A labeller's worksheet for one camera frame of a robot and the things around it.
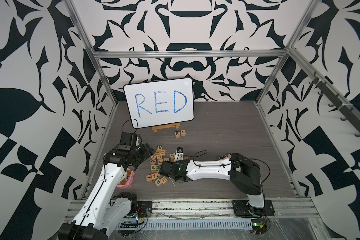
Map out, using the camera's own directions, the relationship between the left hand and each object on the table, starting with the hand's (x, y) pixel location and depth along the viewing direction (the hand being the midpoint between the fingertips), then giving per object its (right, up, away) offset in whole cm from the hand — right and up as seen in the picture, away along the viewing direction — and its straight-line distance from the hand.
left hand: (148, 150), depth 79 cm
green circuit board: (+53, -34, -8) cm, 64 cm away
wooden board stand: (0, +10, +21) cm, 23 cm away
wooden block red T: (+1, -6, +10) cm, 12 cm away
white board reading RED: (+4, +26, +15) cm, 30 cm away
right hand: (+12, -11, +7) cm, 17 cm away
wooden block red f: (+2, -15, +3) cm, 15 cm away
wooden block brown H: (+7, -16, +2) cm, 18 cm away
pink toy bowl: (-10, -16, +2) cm, 20 cm away
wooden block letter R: (+15, +6, +20) cm, 26 cm away
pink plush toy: (+46, -6, +12) cm, 48 cm away
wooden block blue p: (+4, -17, +2) cm, 18 cm away
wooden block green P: (+1, -11, +6) cm, 13 cm away
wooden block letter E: (+18, +7, +20) cm, 28 cm away
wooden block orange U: (+6, -4, +12) cm, 14 cm away
